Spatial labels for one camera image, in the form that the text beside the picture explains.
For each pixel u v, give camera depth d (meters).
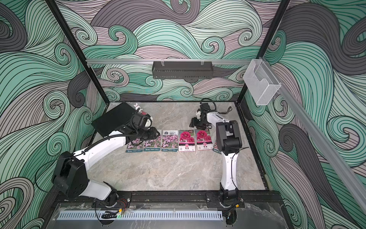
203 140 0.97
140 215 0.70
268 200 0.74
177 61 0.94
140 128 0.67
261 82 0.76
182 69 0.95
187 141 0.95
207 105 0.88
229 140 0.57
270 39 0.83
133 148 0.92
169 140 0.95
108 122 1.06
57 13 0.73
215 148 0.92
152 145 0.94
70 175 0.42
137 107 1.07
